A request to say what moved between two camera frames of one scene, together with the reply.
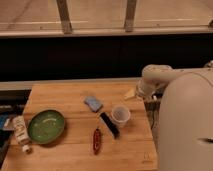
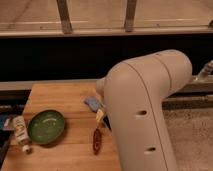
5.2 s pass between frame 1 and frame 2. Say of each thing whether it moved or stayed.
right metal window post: stayed
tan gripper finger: moved
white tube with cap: stayed
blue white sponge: stayed
